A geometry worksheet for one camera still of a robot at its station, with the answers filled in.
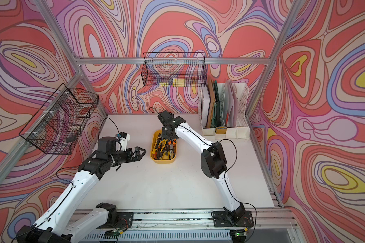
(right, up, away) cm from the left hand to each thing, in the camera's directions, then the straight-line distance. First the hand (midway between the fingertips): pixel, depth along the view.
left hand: (140, 152), depth 77 cm
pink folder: (+51, +26, +11) cm, 58 cm away
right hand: (+13, +6, +16) cm, 21 cm away
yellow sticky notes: (+18, +40, +14) cm, 46 cm away
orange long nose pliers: (+15, +2, +14) cm, 20 cm away
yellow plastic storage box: (+9, -2, +16) cm, 18 cm away
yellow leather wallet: (+47, +11, +21) cm, 53 cm away
